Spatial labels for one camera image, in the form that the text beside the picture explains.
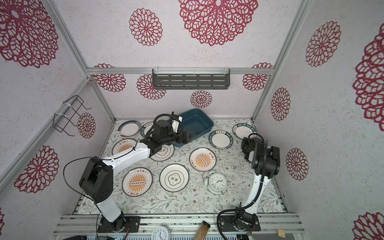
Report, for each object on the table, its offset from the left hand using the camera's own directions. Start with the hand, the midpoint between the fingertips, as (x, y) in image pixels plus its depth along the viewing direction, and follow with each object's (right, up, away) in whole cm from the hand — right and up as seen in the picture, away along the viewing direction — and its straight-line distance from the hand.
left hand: (189, 135), depth 84 cm
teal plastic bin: (+5, +11, +36) cm, 38 cm away
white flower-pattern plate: (-9, -26, +6) cm, 28 cm away
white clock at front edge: (-13, -45, -15) cm, 49 cm away
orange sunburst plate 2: (+8, -16, +14) cm, 23 cm away
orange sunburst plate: (-47, -7, +20) cm, 51 cm away
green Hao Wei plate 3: (+40, +3, +30) cm, 50 cm away
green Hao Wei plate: (-33, +4, +31) cm, 45 cm away
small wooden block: (+44, -47, -13) cm, 65 cm away
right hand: (+39, 0, +21) cm, 44 cm away
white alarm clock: (+15, -27, 0) cm, 31 cm away
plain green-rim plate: (-47, +4, +30) cm, 56 cm away
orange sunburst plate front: (-31, -28, +4) cm, 42 cm away
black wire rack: (-63, +7, -11) cm, 64 cm away
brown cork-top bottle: (+6, -44, -15) cm, 47 cm away
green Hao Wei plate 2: (+22, -4, +23) cm, 32 cm away
